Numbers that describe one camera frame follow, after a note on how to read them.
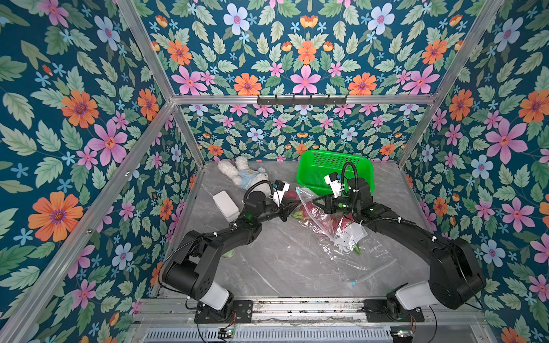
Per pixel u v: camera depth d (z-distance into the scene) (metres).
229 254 0.85
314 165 1.17
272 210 0.73
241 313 0.73
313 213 0.79
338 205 0.72
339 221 0.88
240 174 1.05
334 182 0.75
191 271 0.44
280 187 0.73
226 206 0.98
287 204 0.77
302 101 0.92
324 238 0.85
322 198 0.78
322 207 0.78
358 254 0.86
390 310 0.67
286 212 0.75
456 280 0.43
